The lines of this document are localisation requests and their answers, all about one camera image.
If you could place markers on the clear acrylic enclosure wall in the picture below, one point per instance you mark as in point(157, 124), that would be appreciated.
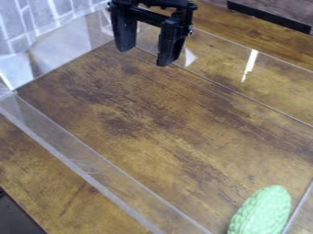
point(117, 147)

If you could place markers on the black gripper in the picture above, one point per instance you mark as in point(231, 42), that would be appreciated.
point(170, 15)

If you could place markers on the green knitted oval object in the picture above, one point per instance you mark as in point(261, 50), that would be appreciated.
point(264, 213)

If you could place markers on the black strip on table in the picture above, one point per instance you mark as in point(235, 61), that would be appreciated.
point(269, 17)

